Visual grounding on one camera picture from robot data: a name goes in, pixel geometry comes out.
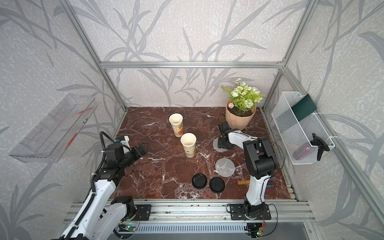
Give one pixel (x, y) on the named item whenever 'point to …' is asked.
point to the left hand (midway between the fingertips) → (145, 146)
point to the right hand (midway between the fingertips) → (223, 144)
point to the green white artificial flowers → (244, 96)
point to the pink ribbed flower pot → (238, 118)
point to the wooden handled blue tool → (247, 182)
